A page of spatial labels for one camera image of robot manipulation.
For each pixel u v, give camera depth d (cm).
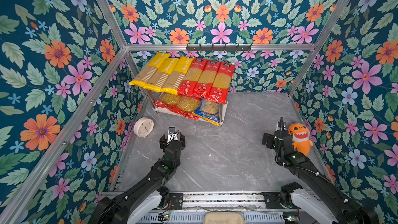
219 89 70
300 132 88
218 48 93
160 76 78
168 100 101
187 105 99
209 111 94
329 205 49
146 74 78
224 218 66
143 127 91
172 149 62
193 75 77
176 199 74
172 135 69
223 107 104
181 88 72
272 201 73
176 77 77
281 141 61
